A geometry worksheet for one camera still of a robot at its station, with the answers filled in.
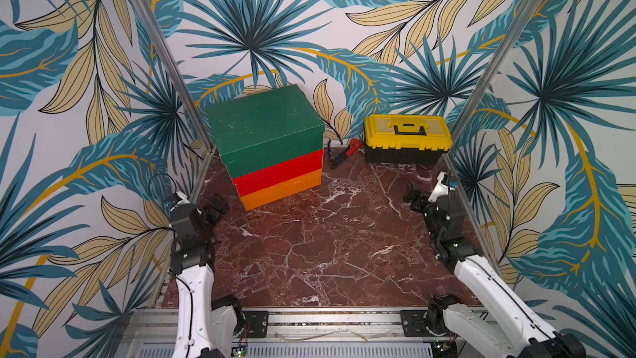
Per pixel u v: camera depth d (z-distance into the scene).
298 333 0.73
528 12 0.76
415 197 0.71
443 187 0.67
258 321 0.73
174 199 0.65
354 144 1.20
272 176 0.80
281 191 0.91
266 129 0.76
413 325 0.73
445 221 0.57
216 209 0.70
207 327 0.43
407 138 1.04
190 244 0.57
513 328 0.42
